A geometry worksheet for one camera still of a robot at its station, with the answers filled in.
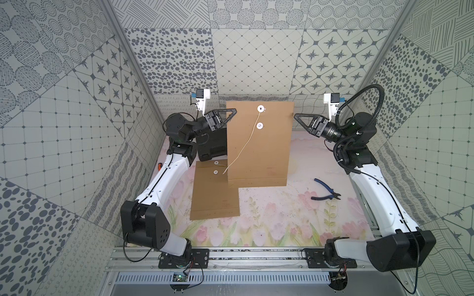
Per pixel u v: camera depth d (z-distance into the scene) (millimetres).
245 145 649
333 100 555
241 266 731
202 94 575
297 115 600
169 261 729
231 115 615
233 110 612
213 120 565
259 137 651
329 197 904
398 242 379
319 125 553
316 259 731
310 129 575
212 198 897
